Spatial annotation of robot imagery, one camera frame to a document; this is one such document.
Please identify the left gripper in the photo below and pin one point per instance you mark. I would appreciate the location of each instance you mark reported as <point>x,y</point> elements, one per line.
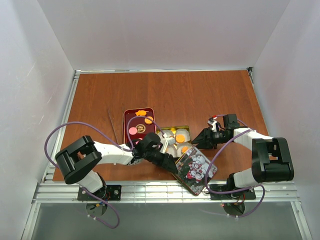
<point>157,157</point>

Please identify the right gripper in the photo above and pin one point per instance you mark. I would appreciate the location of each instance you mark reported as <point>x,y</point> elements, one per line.
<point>208,136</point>

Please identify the round waffle cookie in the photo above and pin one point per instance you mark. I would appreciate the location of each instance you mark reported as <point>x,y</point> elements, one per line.
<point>184,149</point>

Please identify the large round orange cookie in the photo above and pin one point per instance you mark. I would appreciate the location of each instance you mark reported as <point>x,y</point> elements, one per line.
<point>180,138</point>

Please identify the dark red tray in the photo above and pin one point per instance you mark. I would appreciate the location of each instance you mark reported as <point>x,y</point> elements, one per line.
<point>135,125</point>

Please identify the metal tongs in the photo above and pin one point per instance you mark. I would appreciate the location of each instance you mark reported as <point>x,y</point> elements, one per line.
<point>116,120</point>

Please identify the fish shaped cookie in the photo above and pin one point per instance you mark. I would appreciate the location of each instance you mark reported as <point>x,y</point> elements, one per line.
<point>141,113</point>

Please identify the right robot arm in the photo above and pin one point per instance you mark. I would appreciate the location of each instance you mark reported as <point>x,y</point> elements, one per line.
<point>270,156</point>

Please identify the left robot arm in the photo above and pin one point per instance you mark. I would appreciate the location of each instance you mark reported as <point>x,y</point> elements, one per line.
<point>76,162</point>

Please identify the white paper cup front-right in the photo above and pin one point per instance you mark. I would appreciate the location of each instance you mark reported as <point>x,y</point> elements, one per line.
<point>179,146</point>

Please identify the white paper cup back-right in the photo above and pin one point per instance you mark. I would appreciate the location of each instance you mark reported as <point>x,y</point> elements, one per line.
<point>185,132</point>

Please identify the white paper cup back-left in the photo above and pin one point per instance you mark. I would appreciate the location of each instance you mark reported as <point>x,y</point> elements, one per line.
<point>166,134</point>

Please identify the black sandwich cookie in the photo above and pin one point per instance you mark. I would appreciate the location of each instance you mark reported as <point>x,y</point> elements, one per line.
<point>141,128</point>

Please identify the pink cookie upper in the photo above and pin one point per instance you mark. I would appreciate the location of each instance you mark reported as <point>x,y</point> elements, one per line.
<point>132,130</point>

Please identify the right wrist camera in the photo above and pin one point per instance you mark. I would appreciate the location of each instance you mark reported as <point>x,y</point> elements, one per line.
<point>213,124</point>

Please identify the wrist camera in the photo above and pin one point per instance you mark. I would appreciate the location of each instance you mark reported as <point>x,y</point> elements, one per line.
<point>213,124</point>
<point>167,141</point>

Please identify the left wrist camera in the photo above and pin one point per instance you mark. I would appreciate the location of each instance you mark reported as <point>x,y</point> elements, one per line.
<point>167,141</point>

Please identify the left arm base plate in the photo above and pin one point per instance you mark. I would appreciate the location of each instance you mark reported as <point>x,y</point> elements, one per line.
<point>106,193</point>

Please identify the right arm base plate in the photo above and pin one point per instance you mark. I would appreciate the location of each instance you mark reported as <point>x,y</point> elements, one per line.
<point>247,194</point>

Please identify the aluminium table frame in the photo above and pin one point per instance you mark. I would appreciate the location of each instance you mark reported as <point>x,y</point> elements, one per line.
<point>56,214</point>

